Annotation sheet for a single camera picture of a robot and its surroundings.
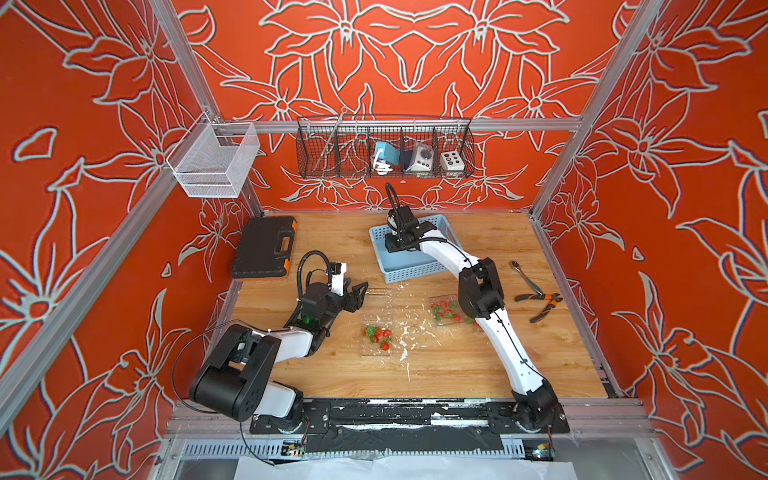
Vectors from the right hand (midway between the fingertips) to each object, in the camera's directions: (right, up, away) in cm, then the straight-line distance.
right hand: (383, 242), depth 106 cm
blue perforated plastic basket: (+4, -8, -12) cm, 15 cm away
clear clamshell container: (-2, -25, -19) cm, 31 cm away
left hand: (-7, -12, -18) cm, 23 cm away
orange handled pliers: (+54, -18, -14) cm, 58 cm away
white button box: (+22, +26, -12) cm, 37 cm away
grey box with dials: (+12, +26, -16) cm, 33 cm away
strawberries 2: (-1, -28, -21) cm, 35 cm away
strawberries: (+19, -21, -14) cm, 32 cm away
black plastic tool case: (-43, -2, -2) cm, 43 cm away
